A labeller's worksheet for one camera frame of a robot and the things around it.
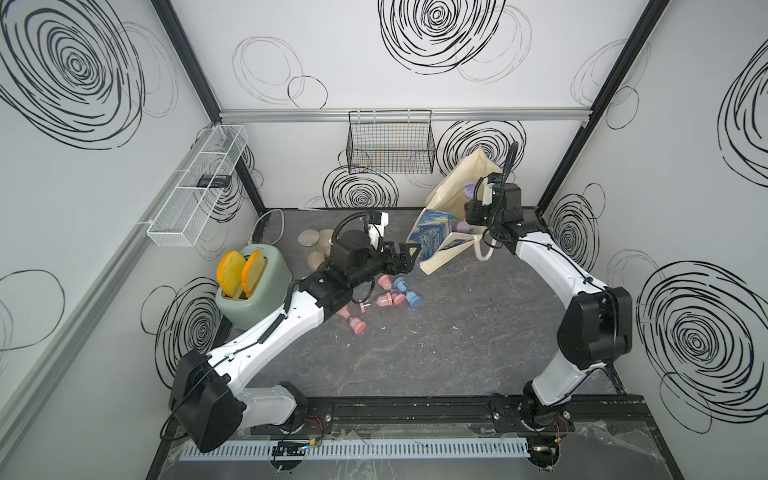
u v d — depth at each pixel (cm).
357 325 86
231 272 76
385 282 96
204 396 38
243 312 78
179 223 72
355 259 53
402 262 64
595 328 46
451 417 75
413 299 91
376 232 65
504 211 67
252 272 77
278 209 120
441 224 87
